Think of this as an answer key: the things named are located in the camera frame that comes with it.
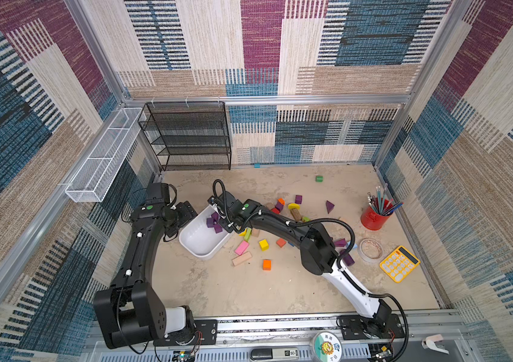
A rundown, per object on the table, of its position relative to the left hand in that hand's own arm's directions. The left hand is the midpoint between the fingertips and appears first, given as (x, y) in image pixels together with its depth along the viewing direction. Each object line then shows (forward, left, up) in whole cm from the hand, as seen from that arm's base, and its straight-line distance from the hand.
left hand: (189, 216), depth 84 cm
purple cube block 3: (+2, -8, -13) cm, 15 cm away
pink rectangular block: (-5, -19, -15) cm, 24 cm away
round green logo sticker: (-39, -44, -7) cm, 59 cm away
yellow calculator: (-13, -78, -15) cm, 81 cm away
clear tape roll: (-7, -70, -16) cm, 72 cm away
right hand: (+6, -14, -11) cm, 19 cm away
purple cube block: (+17, -44, -13) cm, 49 cm away
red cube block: (+11, -33, -14) cm, 37 cm away
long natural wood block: (-10, -18, -16) cm, 26 cm away
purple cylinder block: (-12, -59, -14) cm, 62 cm away
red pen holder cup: (+2, -71, -6) cm, 72 cm away
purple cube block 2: (+5, -5, -13) cm, 15 cm away
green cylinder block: (+31, -56, -15) cm, 66 cm away
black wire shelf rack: (+43, +7, +4) cm, 44 cm away
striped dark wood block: (+10, -42, -15) cm, 46 cm away
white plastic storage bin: (-2, -2, -15) cm, 15 cm away
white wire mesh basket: (+1, +26, +18) cm, 31 cm away
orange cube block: (-12, -28, -15) cm, 34 cm away
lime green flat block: (0, -21, -13) cm, 25 cm away
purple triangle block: (+13, -57, -13) cm, 60 cm away
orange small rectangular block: (+17, -36, -14) cm, 42 cm away
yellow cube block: (-5, -27, -14) cm, 31 cm away
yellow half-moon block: (+14, -41, -13) cm, 45 cm away
